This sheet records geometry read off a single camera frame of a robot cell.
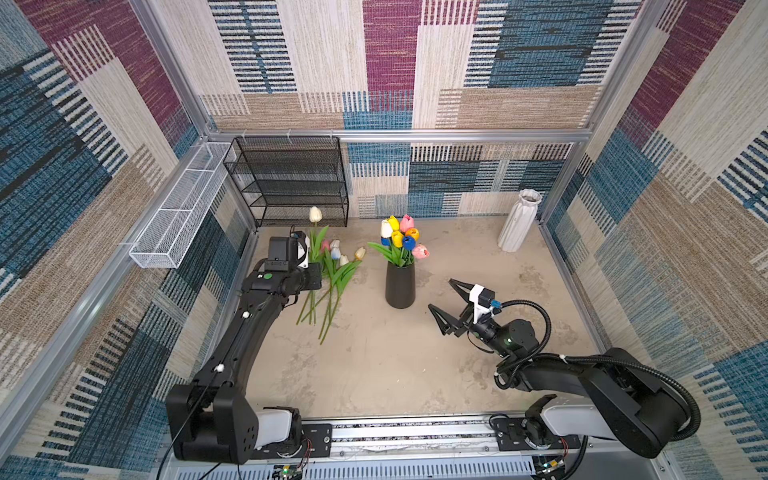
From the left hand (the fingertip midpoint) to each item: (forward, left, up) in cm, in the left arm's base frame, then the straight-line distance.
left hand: (315, 267), depth 82 cm
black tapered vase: (+1, -23, -11) cm, 26 cm away
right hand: (-9, -33, +1) cm, 34 cm away
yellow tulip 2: (0, -22, +12) cm, 25 cm away
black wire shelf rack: (+42, +15, -3) cm, 44 cm away
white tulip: (+8, 0, +3) cm, 8 cm away
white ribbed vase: (+21, -63, -4) cm, 66 cm away
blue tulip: (-2, -25, +12) cm, 27 cm away
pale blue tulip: (+17, -2, -16) cm, 23 cm away
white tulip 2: (+2, -19, +12) cm, 23 cm away
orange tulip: (+1, -26, +12) cm, 29 cm away
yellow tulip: (+5, -21, +11) cm, 25 cm away
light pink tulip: (-4, -27, +11) cm, 30 cm away
